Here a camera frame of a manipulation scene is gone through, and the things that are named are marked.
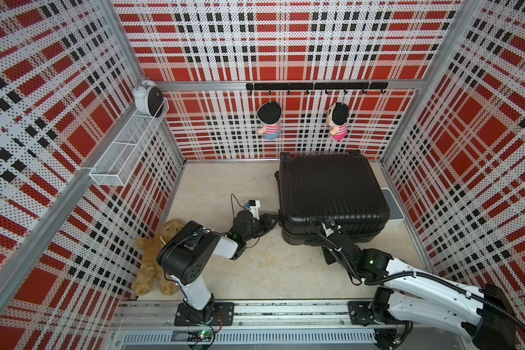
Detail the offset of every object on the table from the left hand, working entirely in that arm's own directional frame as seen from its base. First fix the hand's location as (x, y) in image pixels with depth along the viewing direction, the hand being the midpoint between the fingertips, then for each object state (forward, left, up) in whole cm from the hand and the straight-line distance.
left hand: (284, 217), depth 89 cm
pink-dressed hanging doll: (+38, -24, +23) cm, 50 cm away
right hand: (-11, -17, +2) cm, 20 cm away
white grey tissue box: (+3, -49, -4) cm, 49 cm away
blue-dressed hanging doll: (+36, +6, +26) cm, 45 cm away
